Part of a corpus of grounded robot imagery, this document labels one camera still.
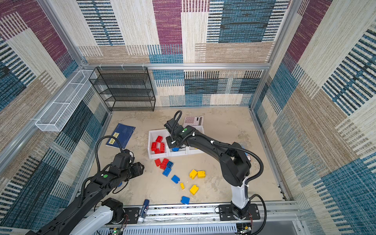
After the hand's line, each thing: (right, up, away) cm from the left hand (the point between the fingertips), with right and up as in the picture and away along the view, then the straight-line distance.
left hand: (141, 165), depth 82 cm
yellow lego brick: (+33, -6, +3) cm, 34 cm away
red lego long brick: (+4, +9, +14) cm, 17 cm away
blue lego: (+18, +6, +14) cm, 24 cm away
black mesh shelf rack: (-22, +49, +29) cm, 61 cm away
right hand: (+17, +12, +5) cm, 21 cm away
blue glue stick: (+4, -20, -9) cm, 22 cm away
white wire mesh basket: (-38, +26, -11) cm, 47 cm away
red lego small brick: (+6, +5, +14) cm, 16 cm away
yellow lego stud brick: (+29, -6, +3) cm, 29 cm away
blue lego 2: (+24, -17, -4) cm, 30 cm away
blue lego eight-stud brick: (+14, -5, +5) cm, 15 cm away
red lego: (+6, +13, +19) cm, 23 cm away
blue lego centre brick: (+19, -9, +3) cm, 21 cm away
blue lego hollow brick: (+15, -1, +7) cm, 17 cm away
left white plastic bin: (+1, +13, +18) cm, 22 cm away
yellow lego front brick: (+29, -12, -2) cm, 32 cm away
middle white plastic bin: (+22, +6, +12) cm, 26 cm away
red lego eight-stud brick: (+11, -1, +7) cm, 13 cm away
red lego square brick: (+7, 0, +9) cm, 11 cm away
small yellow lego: (+23, -11, -1) cm, 25 cm away
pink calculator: (+29, +25, +27) cm, 47 cm away
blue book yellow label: (-20, +16, +23) cm, 35 cm away
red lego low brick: (+9, +7, +14) cm, 18 cm away
